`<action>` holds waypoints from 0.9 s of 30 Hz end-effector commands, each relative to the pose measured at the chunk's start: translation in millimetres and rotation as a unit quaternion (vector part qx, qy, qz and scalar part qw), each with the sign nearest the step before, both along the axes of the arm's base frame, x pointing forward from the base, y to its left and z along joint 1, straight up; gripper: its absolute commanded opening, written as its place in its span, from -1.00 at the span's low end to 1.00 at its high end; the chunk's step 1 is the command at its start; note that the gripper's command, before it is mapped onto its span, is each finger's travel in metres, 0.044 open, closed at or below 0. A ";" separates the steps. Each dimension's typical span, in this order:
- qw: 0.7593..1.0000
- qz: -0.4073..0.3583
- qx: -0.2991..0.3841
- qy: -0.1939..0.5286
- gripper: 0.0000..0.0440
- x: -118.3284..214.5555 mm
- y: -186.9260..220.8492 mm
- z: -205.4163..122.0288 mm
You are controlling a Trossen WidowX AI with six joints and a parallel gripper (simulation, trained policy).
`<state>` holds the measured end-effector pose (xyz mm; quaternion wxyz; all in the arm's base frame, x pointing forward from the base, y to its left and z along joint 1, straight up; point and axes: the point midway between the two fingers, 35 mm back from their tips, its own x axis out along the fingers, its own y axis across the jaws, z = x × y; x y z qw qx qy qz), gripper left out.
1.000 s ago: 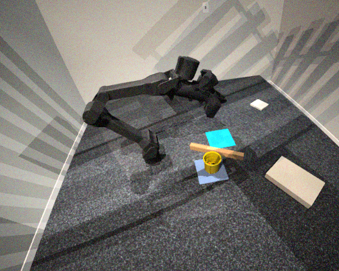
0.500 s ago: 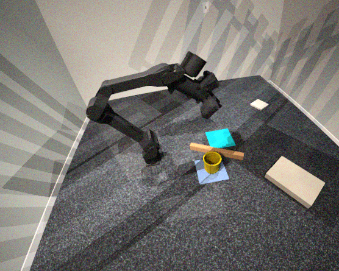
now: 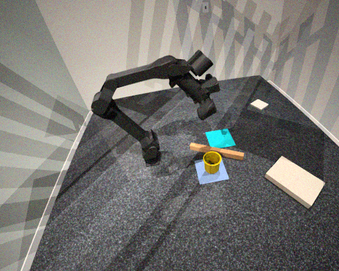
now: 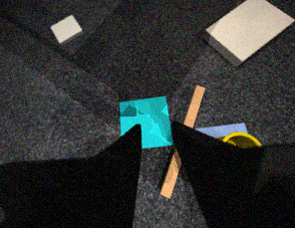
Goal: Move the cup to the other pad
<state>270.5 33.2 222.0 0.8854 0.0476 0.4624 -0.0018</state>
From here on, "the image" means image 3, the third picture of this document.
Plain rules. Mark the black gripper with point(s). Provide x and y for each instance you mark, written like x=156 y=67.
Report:
x=206 y=106

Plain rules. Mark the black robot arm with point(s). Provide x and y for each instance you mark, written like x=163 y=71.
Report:
x=167 y=67

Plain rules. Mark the tan flat bar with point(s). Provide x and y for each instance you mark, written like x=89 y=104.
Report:
x=223 y=152

